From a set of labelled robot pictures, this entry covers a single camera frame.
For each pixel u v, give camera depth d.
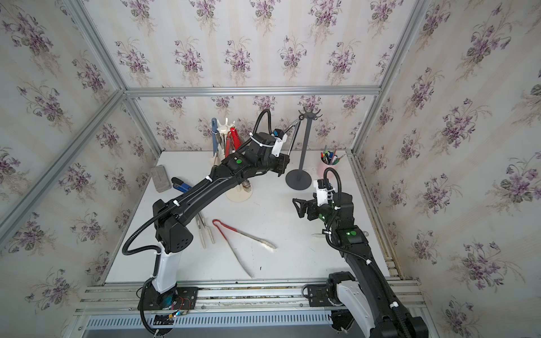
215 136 0.75
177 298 0.73
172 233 0.54
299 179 1.07
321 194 0.69
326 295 0.73
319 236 0.89
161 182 1.03
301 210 0.70
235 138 0.74
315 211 0.69
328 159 1.04
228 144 0.73
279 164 0.69
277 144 0.62
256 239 0.88
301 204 0.70
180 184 1.01
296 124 0.77
